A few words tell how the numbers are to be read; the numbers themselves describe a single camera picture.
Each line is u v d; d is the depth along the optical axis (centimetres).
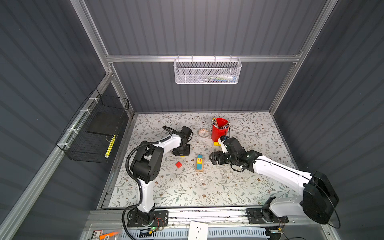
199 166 89
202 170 89
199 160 88
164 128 79
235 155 63
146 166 52
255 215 73
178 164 92
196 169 89
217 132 94
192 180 87
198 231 67
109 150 67
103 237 68
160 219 72
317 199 42
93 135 73
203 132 108
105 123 77
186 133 81
